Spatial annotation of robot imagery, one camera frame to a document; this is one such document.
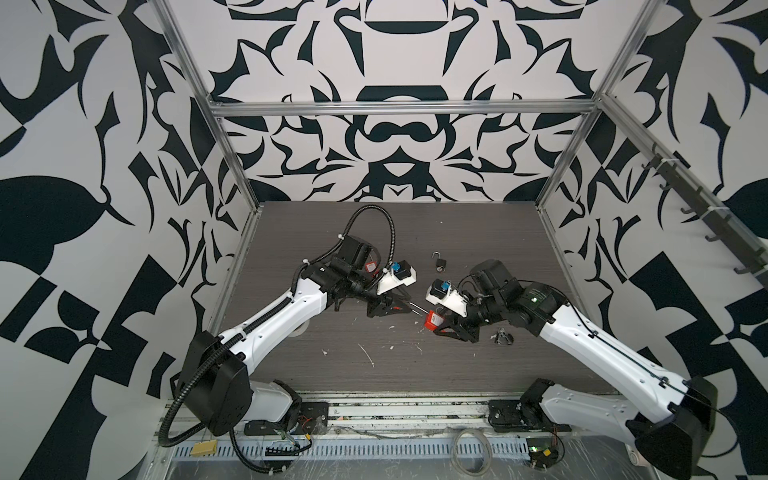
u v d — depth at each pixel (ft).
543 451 2.33
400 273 2.05
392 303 2.16
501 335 2.81
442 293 2.05
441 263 3.38
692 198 2.04
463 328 2.05
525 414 2.18
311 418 2.39
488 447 2.34
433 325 2.29
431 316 2.32
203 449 2.30
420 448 2.34
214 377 1.32
